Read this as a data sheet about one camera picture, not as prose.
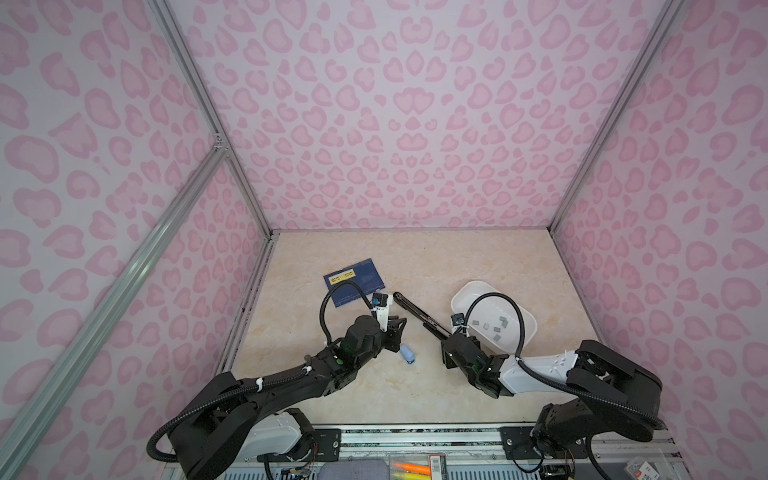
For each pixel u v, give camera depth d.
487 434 0.76
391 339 0.72
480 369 0.67
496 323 0.95
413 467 0.69
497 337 0.91
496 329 0.93
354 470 0.68
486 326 0.93
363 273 1.07
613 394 0.44
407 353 0.87
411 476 0.69
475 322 0.95
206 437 0.41
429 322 0.93
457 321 0.79
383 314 0.72
